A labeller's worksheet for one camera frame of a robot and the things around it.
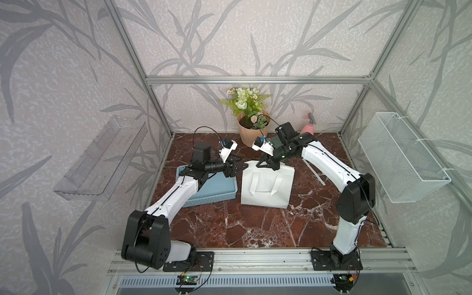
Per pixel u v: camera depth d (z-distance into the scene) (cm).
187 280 71
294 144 63
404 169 63
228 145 69
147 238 41
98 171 68
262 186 82
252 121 102
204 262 73
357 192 46
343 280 74
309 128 107
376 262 75
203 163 64
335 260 64
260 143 71
